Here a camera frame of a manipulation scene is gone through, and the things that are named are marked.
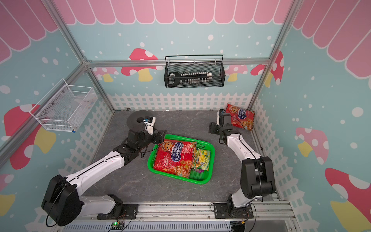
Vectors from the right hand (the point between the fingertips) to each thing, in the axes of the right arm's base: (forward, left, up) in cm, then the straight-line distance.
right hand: (214, 124), depth 92 cm
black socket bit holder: (+21, +24, +21) cm, 38 cm away
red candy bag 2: (+15, -23, -10) cm, 29 cm away
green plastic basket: (-28, +8, -15) cm, 33 cm away
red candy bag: (-21, +24, -3) cm, 32 cm away
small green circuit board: (-51, +54, -17) cm, 76 cm away
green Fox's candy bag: (-21, +10, -8) cm, 24 cm away
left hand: (-9, +32, +6) cm, 34 cm away
